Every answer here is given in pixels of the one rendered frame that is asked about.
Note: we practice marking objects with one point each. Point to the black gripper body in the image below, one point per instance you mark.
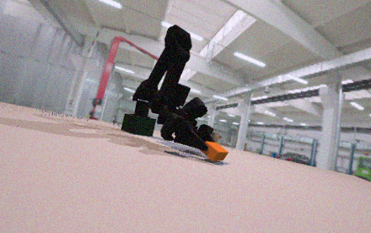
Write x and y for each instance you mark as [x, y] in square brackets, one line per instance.
[173, 124]

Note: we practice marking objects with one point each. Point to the orange block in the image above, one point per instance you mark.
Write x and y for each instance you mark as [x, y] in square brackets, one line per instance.
[215, 152]

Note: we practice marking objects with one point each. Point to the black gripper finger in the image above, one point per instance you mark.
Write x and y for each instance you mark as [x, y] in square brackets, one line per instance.
[206, 137]
[188, 137]

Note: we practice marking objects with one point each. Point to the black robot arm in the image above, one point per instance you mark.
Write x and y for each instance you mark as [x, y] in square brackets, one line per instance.
[171, 94]

